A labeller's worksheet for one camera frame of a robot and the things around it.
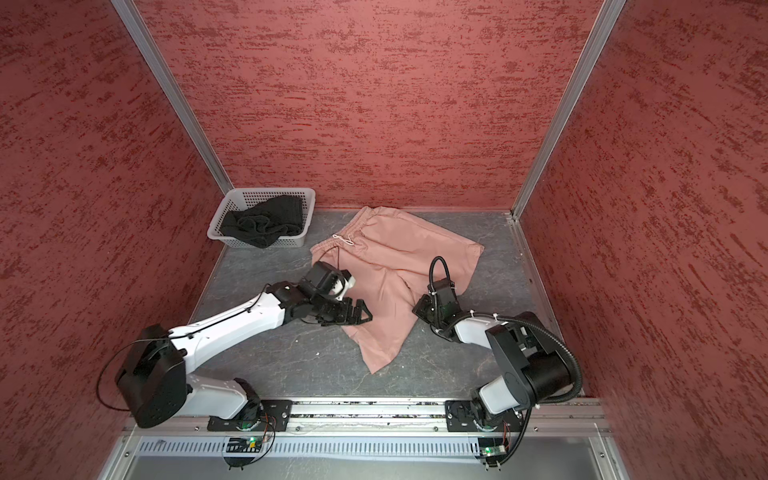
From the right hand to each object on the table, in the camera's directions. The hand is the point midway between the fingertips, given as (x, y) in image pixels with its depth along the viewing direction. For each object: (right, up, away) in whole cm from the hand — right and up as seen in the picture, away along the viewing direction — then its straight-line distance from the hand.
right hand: (412, 311), depth 93 cm
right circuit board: (+18, -28, -22) cm, 40 cm away
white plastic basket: (-67, +39, +21) cm, 81 cm away
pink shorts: (-7, +16, +11) cm, 21 cm away
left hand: (-16, 0, -13) cm, 21 cm away
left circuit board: (-43, -27, -22) cm, 55 cm away
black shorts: (-50, +29, +4) cm, 58 cm away
